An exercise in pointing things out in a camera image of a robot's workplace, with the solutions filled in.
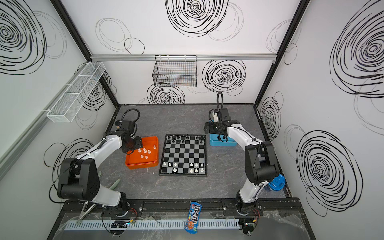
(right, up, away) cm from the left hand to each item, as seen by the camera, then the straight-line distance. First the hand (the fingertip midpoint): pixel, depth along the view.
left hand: (137, 144), depth 91 cm
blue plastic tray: (+47, +2, +3) cm, 48 cm away
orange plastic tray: (+5, -8, 0) cm, 9 cm away
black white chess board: (+28, -6, 0) cm, 29 cm away
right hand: (+45, +10, +2) cm, 46 cm away
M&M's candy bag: (+33, -33, -23) cm, 52 cm away
